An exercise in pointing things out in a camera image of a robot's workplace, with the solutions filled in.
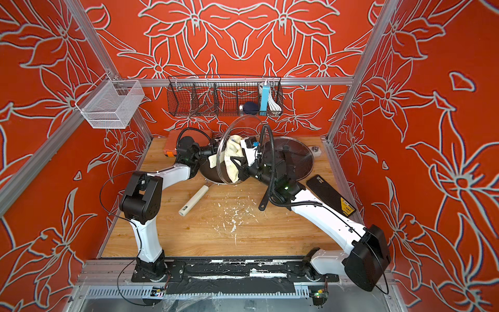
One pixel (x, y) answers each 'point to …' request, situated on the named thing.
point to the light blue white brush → (268, 100)
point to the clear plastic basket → (110, 104)
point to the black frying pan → (264, 199)
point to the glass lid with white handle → (248, 126)
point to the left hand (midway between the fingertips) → (234, 149)
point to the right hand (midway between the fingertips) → (227, 157)
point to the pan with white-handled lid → (217, 175)
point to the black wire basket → (225, 95)
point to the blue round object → (251, 108)
